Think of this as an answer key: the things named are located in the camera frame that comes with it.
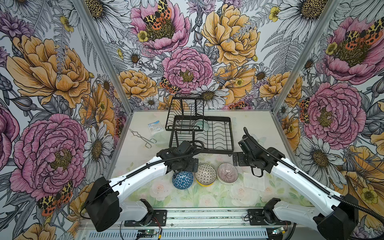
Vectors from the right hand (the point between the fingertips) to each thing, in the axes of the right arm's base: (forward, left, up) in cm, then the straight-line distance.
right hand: (243, 162), depth 79 cm
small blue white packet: (+36, +54, -12) cm, 66 cm away
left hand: (-1, +29, -3) cm, 29 cm away
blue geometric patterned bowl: (-3, +32, -12) cm, 35 cm away
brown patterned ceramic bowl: (-2, +19, -10) cm, 22 cm away
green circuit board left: (-27, +46, -12) cm, 55 cm away
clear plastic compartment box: (-4, -7, -14) cm, 16 cm away
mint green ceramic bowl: (+17, +22, +11) cm, 30 cm away
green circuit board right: (-28, -13, -14) cm, 34 cm away
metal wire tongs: (+21, +57, -13) cm, 62 cm away
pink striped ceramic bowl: (-1, +7, -10) cm, 12 cm away
